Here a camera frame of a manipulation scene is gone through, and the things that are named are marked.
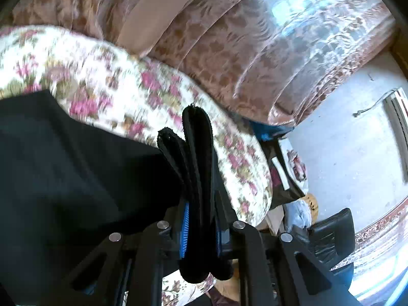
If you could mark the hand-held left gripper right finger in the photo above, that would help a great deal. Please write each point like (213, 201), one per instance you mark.
(220, 234)

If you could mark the pale plastic bag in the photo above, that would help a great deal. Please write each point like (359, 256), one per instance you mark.
(296, 213)

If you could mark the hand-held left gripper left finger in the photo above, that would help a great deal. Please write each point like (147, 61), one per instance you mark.
(184, 229)

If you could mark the floral bed sheet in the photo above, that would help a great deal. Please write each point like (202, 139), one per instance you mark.
(127, 83)

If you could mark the brown floral curtain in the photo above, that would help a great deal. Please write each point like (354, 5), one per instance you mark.
(223, 47)

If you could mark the blue plastic object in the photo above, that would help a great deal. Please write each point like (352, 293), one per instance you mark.
(271, 131)

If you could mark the black printed bag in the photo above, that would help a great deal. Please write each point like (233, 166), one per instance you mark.
(287, 178)

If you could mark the black pants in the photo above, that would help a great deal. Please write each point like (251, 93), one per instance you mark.
(79, 172)

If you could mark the black office chair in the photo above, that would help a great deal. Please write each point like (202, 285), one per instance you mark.
(331, 236)

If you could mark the plain pink curtain strip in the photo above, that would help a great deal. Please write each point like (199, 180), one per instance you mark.
(159, 16)

